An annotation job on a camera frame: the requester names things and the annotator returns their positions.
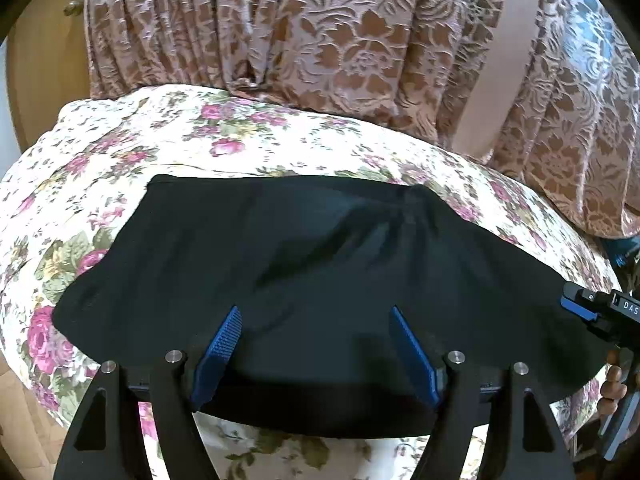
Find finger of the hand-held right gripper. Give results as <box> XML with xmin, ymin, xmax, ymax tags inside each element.
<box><xmin>560</xmin><ymin>282</ymin><xmax>614</xmax><ymax>323</ymax></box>

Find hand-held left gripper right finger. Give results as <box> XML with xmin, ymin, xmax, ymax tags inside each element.
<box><xmin>391</xmin><ymin>305</ymin><xmax>576</xmax><ymax>480</ymax></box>

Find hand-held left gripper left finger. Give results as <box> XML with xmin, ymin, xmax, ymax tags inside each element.
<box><xmin>52</xmin><ymin>305</ymin><xmax>244</xmax><ymax>480</ymax></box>

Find black pants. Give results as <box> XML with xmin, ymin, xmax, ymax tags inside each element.
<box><xmin>50</xmin><ymin>174</ymin><xmax>624</xmax><ymax>439</ymax></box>

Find person's right hand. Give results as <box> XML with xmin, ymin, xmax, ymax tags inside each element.
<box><xmin>599</xmin><ymin>350</ymin><xmax>624</xmax><ymax>415</ymax></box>

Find blue object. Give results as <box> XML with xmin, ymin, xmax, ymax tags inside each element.
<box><xmin>600</xmin><ymin>236</ymin><xmax>640</xmax><ymax>267</ymax></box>

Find floral bed sheet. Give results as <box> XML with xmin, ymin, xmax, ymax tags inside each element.
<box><xmin>0</xmin><ymin>84</ymin><xmax>623</xmax><ymax>480</ymax></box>

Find plain pink curtain band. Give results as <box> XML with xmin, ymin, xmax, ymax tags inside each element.
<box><xmin>456</xmin><ymin>0</ymin><xmax>544</xmax><ymax>157</ymax></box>

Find brown floral patterned curtain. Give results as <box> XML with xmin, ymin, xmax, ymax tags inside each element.
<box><xmin>84</xmin><ymin>0</ymin><xmax>640</xmax><ymax>242</ymax></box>

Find wooden cabinet door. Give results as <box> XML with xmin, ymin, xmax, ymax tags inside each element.
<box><xmin>7</xmin><ymin>0</ymin><xmax>94</xmax><ymax>162</ymax></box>

